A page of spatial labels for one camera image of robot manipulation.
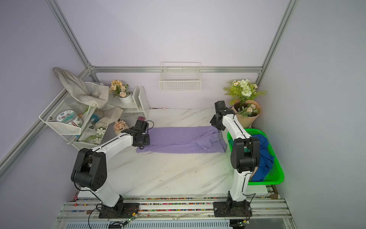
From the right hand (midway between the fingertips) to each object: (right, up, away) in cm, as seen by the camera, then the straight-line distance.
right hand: (216, 126), depth 96 cm
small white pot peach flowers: (-67, +25, -1) cm, 71 cm away
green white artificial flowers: (+15, +22, -7) cm, 28 cm away
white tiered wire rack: (-79, +9, -16) cm, 81 cm away
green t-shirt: (+8, -10, -8) cm, 15 cm away
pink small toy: (-57, +6, +17) cm, 60 cm away
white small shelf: (-54, +16, +5) cm, 57 cm away
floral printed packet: (-78, -5, -10) cm, 79 cm away
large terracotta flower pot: (+20, +9, -3) cm, 22 cm away
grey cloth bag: (-77, +19, -12) cm, 80 cm away
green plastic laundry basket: (+31, -27, -16) cm, 44 cm away
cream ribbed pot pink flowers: (-67, 0, 0) cm, 67 cm away
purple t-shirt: (-22, -11, +12) cm, 27 cm away
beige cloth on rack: (-69, +6, -4) cm, 70 cm away
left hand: (-48, -10, -2) cm, 49 cm away
